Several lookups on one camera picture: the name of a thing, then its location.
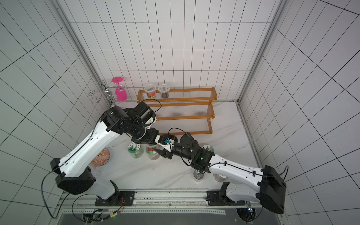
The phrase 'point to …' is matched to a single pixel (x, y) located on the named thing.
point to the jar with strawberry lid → (151, 153)
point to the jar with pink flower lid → (220, 178)
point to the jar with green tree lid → (135, 150)
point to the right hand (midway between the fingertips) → (152, 144)
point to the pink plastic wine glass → (120, 92)
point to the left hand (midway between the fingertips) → (150, 145)
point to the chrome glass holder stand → (106, 91)
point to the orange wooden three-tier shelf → (186, 111)
